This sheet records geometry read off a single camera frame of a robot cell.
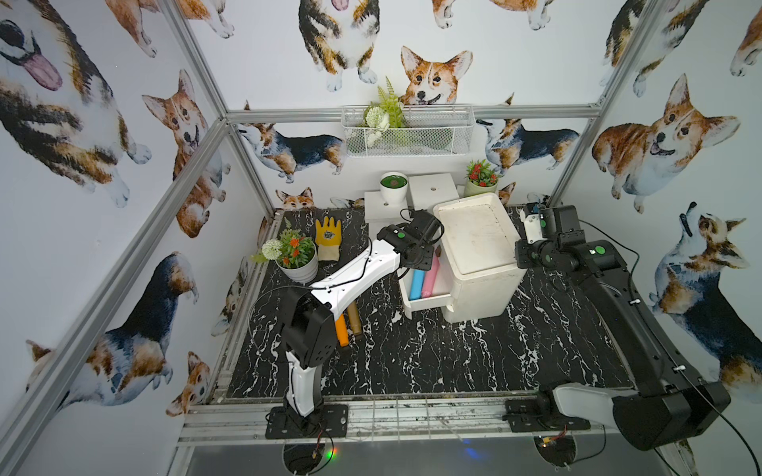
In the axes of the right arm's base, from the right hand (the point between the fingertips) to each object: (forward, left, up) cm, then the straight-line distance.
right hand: (520, 246), depth 76 cm
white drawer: (-7, +20, -13) cm, 25 cm away
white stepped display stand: (+26, +23, -5) cm, 35 cm away
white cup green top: (+27, +33, -3) cm, 42 cm away
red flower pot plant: (+28, +5, -1) cm, 28 cm away
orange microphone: (-12, +49, -24) cm, 56 cm away
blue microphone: (-2, +26, -16) cm, 31 cm away
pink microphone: (0, +23, -15) cm, 27 cm away
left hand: (+4, +23, -9) cm, 25 cm away
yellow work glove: (+23, +58, -24) cm, 67 cm away
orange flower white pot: (+6, +63, -12) cm, 64 cm away
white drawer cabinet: (+2, +10, -3) cm, 11 cm away
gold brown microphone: (-8, +45, -25) cm, 52 cm away
